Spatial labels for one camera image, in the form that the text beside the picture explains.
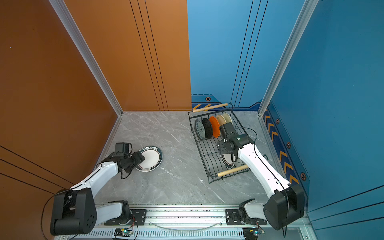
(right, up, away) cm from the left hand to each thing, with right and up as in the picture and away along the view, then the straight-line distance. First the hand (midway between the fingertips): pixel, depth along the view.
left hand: (141, 158), depth 90 cm
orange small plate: (+46, +20, +7) cm, 51 cm away
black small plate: (+41, +19, +6) cm, 46 cm away
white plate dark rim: (+7, 0, +4) cm, 8 cm away
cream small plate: (+55, +25, +9) cm, 61 cm away
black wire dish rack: (+41, +5, +7) cm, 42 cm away
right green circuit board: (+61, -32, -19) cm, 71 cm away
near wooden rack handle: (+51, -1, -20) cm, 55 cm away
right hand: (+50, +8, -9) cm, 52 cm away
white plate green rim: (+53, -1, +1) cm, 53 cm away
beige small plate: (+50, +24, +10) cm, 57 cm away
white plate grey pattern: (+58, -1, -6) cm, 58 cm away
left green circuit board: (-1, -31, -19) cm, 37 cm away
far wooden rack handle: (+43, +32, +7) cm, 54 cm away
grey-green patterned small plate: (+36, +17, +10) cm, 42 cm away
